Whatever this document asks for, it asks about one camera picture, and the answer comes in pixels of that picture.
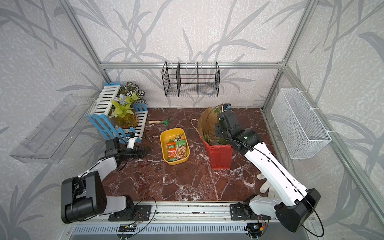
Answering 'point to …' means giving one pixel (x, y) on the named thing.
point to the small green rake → (166, 122)
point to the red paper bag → (220, 152)
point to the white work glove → (271, 193)
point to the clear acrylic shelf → (52, 139)
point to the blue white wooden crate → (100, 118)
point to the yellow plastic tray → (170, 134)
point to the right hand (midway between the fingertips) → (220, 123)
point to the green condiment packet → (219, 141)
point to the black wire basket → (191, 79)
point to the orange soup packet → (176, 148)
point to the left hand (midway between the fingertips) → (143, 146)
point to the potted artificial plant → (123, 113)
